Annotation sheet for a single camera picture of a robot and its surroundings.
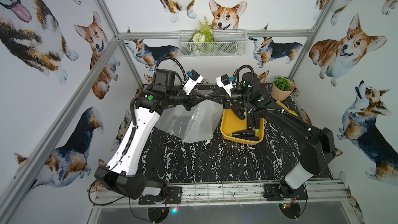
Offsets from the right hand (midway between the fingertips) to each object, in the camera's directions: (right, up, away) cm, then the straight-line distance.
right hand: (205, 96), depth 66 cm
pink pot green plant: (+51, +6, +37) cm, 63 cm away
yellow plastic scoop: (+57, -10, +37) cm, 69 cm away
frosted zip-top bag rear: (-21, -15, +35) cm, 43 cm away
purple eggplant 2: (+27, -23, +24) cm, 43 cm away
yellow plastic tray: (+16, -17, +31) cm, 39 cm away
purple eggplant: (+25, -21, +26) cm, 41 cm away
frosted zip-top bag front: (0, -13, +8) cm, 15 cm away
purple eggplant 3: (+28, -16, +31) cm, 44 cm away
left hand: (0, 0, 0) cm, 1 cm away
